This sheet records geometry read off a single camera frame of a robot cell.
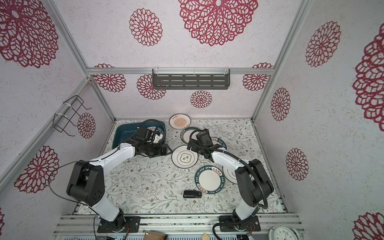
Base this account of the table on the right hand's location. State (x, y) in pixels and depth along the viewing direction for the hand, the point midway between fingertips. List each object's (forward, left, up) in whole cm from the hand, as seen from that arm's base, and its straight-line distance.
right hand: (193, 143), depth 91 cm
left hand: (-7, +16, -2) cm, 17 cm away
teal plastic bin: (+17, +54, -11) cm, 58 cm away
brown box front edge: (-47, +16, -7) cm, 50 cm away
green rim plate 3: (+18, +27, -10) cm, 34 cm away
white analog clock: (-43, -42, -9) cm, 61 cm away
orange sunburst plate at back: (+30, +12, -11) cm, 35 cm away
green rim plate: (+16, +7, -10) cm, 20 cm away
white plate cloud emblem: (-4, +7, -11) cm, 13 cm away
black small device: (-26, 0, -12) cm, 29 cm away
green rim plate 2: (-17, -10, -13) cm, 24 cm away
